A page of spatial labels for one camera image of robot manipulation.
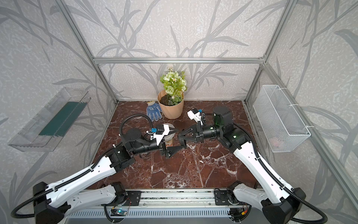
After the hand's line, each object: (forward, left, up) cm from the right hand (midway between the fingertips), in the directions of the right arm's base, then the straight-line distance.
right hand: (180, 138), depth 56 cm
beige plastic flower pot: (+36, +9, -26) cm, 45 cm away
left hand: (+1, 0, -4) cm, 4 cm away
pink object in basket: (+6, -49, -17) cm, 52 cm away
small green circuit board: (-21, +32, -37) cm, 54 cm away
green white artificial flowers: (+46, +6, -10) cm, 48 cm away
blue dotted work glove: (+47, +26, -37) cm, 65 cm away
